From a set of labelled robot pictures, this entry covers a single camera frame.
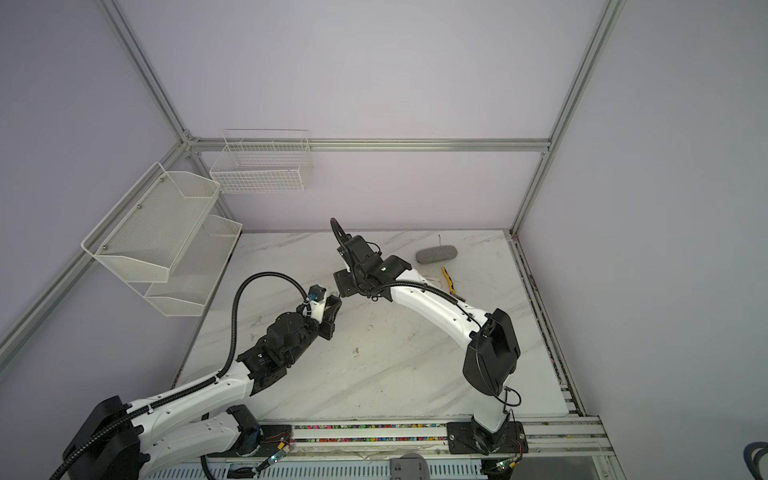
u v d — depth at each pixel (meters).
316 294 0.66
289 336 0.59
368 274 0.60
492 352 0.45
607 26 0.70
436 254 1.11
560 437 0.76
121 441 0.40
